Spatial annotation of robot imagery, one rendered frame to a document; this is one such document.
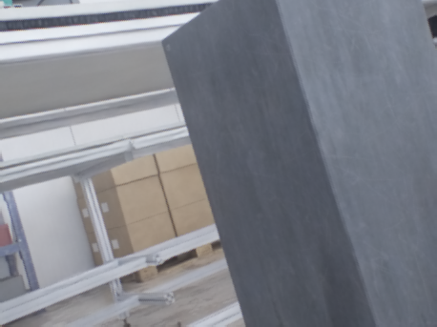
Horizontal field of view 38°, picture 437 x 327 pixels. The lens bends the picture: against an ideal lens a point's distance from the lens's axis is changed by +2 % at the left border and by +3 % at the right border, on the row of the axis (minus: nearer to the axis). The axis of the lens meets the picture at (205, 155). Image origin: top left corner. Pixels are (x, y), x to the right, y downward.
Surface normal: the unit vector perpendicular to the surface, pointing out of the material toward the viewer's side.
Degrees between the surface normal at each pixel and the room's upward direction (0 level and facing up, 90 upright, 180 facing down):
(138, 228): 90
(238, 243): 90
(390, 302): 90
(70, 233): 90
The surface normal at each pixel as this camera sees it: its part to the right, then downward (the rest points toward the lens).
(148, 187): 0.54, -0.18
